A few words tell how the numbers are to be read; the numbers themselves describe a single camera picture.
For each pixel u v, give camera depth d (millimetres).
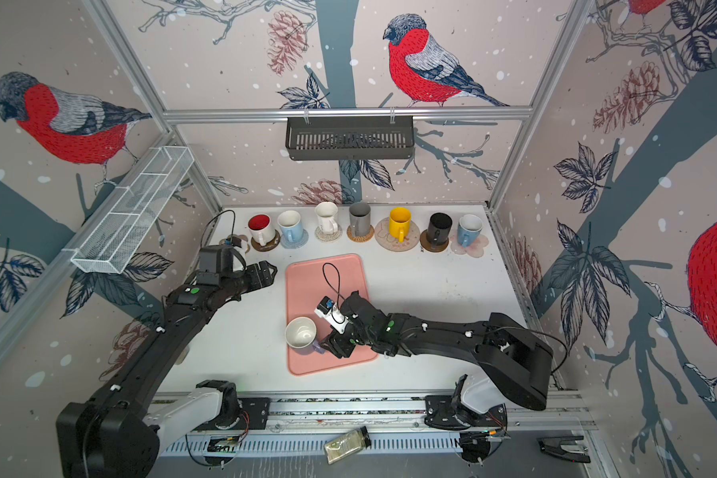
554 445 680
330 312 685
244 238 1150
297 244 1076
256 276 721
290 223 1031
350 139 1063
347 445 658
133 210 781
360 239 1104
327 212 1087
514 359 429
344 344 695
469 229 1008
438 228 1027
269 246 1070
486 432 715
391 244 1102
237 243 743
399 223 1041
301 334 854
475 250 1065
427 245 1070
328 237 1104
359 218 1039
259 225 1063
